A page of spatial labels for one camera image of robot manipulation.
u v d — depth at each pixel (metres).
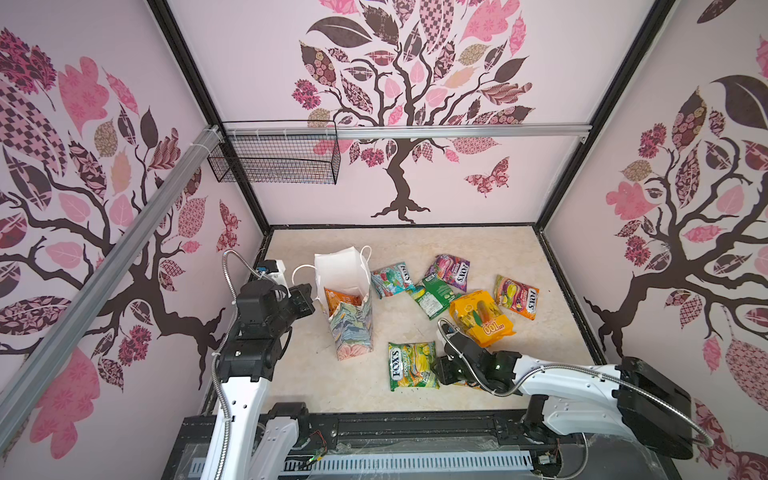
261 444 0.56
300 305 0.62
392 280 0.99
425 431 0.75
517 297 0.95
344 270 0.80
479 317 0.88
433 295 0.96
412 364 0.82
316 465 0.70
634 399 0.42
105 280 0.53
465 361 0.62
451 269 1.03
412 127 0.94
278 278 0.62
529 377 0.54
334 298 0.90
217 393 0.43
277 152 0.95
